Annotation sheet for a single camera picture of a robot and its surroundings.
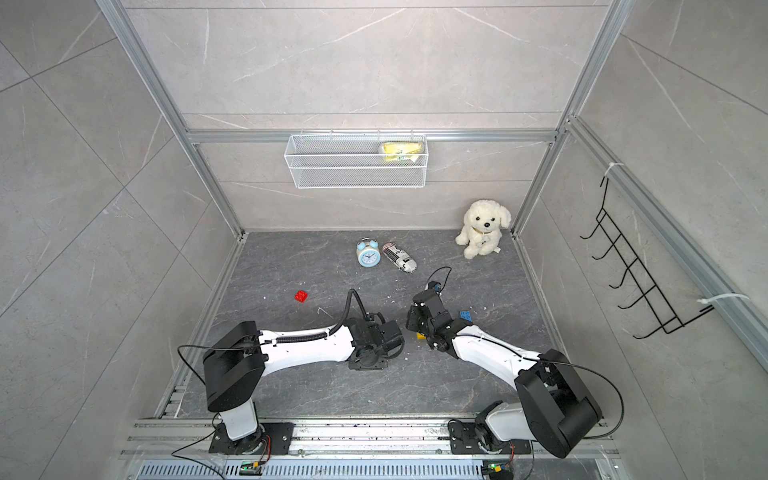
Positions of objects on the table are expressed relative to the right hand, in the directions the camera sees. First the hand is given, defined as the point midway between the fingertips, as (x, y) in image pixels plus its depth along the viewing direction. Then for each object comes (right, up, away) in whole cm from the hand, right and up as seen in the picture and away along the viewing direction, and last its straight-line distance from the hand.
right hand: (414, 314), depth 89 cm
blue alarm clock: (-16, +19, +15) cm, 29 cm away
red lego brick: (-38, +4, +11) cm, 40 cm away
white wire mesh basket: (-18, +51, +12) cm, 55 cm away
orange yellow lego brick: (+1, -4, -11) cm, 12 cm away
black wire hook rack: (+49, +6, -29) cm, 58 cm away
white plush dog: (+25, +29, +11) cm, 40 cm away
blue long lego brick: (+17, -1, +5) cm, 18 cm away
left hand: (-9, -12, -6) cm, 16 cm away
